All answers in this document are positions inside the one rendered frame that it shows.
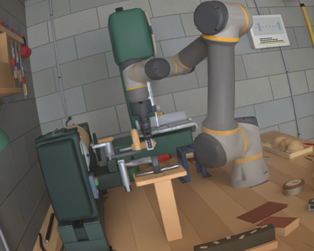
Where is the round tan tin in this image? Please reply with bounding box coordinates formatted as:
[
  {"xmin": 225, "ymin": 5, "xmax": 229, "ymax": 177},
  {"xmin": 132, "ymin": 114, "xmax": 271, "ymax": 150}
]
[{"xmin": 282, "ymin": 178, "xmax": 305, "ymax": 197}]

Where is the grey switch box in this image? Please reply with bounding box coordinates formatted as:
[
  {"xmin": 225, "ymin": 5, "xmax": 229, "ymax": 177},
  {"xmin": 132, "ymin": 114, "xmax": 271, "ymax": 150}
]
[{"xmin": 88, "ymin": 175, "xmax": 101, "ymax": 200}]

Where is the wooden tray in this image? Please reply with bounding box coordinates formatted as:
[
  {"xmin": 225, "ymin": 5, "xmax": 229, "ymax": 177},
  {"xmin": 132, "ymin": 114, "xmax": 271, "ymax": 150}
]
[{"xmin": 263, "ymin": 137, "xmax": 313, "ymax": 161}]

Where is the white wall sign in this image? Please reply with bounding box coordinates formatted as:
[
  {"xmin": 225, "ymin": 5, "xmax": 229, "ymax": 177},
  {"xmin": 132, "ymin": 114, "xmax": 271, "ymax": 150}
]
[{"xmin": 248, "ymin": 13, "xmax": 291, "ymax": 50}]

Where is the tan oak blank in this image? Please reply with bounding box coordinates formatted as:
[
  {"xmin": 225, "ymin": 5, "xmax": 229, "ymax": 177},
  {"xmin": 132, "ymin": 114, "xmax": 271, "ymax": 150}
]
[{"xmin": 66, "ymin": 124, "xmax": 88, "ymax": 148}]

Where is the grey wall conduit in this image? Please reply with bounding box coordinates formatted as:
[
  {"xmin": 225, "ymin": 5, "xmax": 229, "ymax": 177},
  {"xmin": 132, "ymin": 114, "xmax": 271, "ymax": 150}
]
[{"xmin": 48, "ymin": 0, "xmax": 70, "ymax": 119}]

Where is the silver cylinder handle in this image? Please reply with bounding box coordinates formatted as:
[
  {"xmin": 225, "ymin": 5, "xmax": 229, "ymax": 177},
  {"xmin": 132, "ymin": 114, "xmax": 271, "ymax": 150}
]
[{"xmin": 117, "ymin": 159, "xmax": 132, "ymax": 193}]

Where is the wooden sanding block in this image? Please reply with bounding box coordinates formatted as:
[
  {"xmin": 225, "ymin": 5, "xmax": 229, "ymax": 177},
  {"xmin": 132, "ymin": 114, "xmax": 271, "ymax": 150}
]
[{"xmin": 256, "ymin": 216, "xmax": 300, "ymax": 238}]

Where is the wooden handle lever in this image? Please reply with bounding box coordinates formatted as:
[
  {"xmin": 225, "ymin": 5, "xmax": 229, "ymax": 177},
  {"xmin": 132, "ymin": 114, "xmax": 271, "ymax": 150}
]
[{"xmin": 130, "ymin": 128, "xmax": 142, "ymax": 152}]

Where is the silver chuck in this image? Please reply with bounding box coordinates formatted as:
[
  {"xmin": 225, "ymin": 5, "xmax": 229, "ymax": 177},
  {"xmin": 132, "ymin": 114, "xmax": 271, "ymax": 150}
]
[{"xmin": 78, "ymin": 140, "xmax": 92, "ymax": 172}]

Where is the silver shaft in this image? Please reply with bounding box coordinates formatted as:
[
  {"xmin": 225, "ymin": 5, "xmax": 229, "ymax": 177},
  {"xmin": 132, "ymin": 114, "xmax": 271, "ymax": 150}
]
[{"xmin": 123, "ymin": 157, "xmax": 158, "ymax": 169}]

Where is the yellow pole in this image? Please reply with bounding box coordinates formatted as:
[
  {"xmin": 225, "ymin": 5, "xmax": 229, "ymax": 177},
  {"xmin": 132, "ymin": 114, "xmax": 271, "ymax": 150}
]
[{"xmin": 297, "ymin": 0, "xmax": 314, "ymax": 82}]

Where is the dark green bar on wood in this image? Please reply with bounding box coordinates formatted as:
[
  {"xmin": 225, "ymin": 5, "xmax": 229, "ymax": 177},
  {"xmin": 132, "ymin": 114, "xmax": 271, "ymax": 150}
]
[{"xmin": 192, "ymin": 223, "xmax": 278, "ymax": 251}]

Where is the blue metal bracket stand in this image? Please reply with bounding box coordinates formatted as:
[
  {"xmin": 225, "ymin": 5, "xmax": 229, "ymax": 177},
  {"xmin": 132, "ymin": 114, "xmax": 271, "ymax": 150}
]
[{"xmin": 176, "ymin": 145, "xmax": 213, "ymax": 184}]

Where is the wooden tool shelf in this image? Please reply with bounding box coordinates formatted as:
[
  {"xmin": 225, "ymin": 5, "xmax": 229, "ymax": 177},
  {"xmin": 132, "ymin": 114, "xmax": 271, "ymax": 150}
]
[{"xmin": 0, "ymin": 17, "xmax": 28, "ymax": 106}]

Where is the grey metal banjo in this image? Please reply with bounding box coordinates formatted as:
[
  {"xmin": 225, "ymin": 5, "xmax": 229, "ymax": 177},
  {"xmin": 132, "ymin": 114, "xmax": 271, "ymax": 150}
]
[{"xmin": 90, "ymin": 142, "xmax": 117, "ymax": 169}]

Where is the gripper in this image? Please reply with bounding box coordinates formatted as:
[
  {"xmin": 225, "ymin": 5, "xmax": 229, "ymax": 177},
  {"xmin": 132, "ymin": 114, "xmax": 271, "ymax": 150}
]
[{"xmin": 129, "ymin": 99, "xmax": 155, "ymax": 152}]

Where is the tan carved wood piece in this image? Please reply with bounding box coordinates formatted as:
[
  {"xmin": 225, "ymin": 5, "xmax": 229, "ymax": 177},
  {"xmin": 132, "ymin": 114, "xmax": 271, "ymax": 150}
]
[{"xmin": 272, "ymin": 136, "xmax": 305, "ymax": 155}]

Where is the red round knob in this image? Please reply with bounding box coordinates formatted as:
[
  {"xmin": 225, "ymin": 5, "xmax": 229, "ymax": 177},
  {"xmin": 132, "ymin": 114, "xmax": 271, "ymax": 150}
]
[{"xmin": 18, "ymin": 46, "xmax": 32, "ymax": 59}]

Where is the green band saw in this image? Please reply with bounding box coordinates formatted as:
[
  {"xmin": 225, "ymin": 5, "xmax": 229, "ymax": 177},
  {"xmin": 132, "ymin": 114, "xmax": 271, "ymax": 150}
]
[{"xmin": 107, "ymin": 7, "xmax": 199, "ymax": 182}]

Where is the black marker pen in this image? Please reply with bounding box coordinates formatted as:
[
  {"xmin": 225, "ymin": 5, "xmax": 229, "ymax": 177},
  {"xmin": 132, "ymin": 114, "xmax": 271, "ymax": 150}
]
[{"xmin": 44, "ymin": 213, "xmax": 55, "ymax": 242}]

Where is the red-brown sandpaper sheet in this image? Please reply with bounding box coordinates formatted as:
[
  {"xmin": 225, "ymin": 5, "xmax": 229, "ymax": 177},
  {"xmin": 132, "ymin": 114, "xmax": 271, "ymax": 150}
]
[{"xmin": 236, "ymin": 200, "xmax": 289, "ymax": 224}]

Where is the grey metal rod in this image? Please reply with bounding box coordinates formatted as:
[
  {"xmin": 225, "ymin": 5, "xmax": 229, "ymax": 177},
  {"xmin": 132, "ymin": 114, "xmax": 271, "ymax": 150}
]
[{"xmin": 134, "ymin": 163, "xmax": 182, "ymax": 177}]

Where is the wooden T-shaped stand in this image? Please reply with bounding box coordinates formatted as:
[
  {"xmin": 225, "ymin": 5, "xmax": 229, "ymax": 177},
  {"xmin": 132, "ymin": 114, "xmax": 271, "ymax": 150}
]
[{"xmin": 132, "ymin": 165, "xmax": 188, "ymax": 243}]

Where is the tan tool rest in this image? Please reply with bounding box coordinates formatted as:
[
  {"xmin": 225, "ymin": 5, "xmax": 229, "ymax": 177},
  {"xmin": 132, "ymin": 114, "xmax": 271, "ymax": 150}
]
[{"xmin": 97, "ymin": 136, "xmax": 115, "ymax": 145}]

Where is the dark green lathe body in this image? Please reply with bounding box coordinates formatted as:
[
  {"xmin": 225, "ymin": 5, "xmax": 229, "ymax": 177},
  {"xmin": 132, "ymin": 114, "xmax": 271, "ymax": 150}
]
[{"xmin": 35, "ymin": 122, "xmax": 136, "ymax": 251}]

